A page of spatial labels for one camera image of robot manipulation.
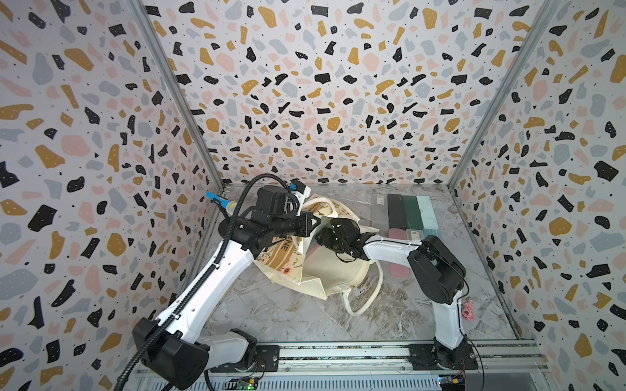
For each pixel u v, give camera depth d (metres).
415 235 1.04
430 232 1.03
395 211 1.13
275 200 0.55
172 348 0.37
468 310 0.81
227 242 0.47
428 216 1.10
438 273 0.52
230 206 0.85
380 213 1.12
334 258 0.84
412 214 1.10
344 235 0.76
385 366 0.73
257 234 0.49
